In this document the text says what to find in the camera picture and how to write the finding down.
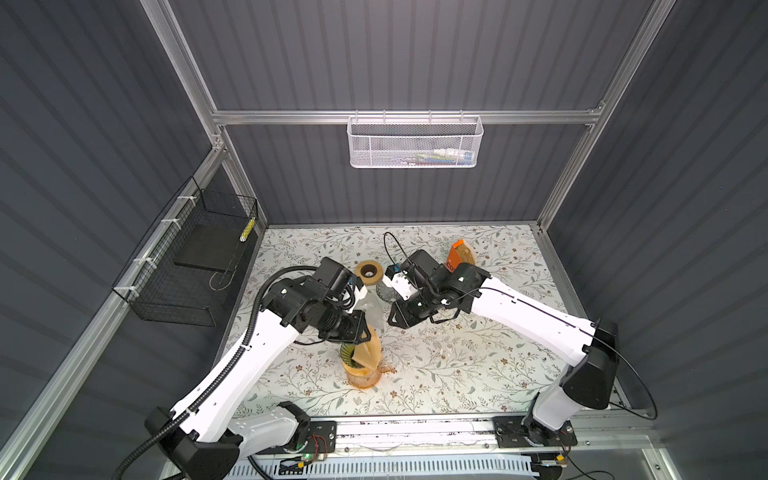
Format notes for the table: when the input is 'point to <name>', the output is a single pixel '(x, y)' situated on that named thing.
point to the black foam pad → (213, 246)
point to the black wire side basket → (179, 273)
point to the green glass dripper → (346, 351)
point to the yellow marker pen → (247, 230)
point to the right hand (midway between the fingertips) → (393, 323)
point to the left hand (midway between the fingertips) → (366, 336)
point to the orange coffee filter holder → (459, 253)
